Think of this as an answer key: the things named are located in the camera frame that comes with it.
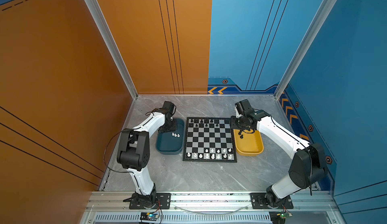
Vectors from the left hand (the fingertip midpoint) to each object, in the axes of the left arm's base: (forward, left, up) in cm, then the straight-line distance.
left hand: (172, 127), depth 96 cm
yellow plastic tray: (-8, -48, -4) cm, 49 cm away
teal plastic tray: (-7, 0, -7) cm, 10 cm away
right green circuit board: (-46, -55, -6) cm, 72 cm away
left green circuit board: (-46, +7, -7) cm, 47 cm away
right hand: (-3, -35, +8) cm, 36 cm away
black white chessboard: (-7, -23, -3) cm, 25 cm away
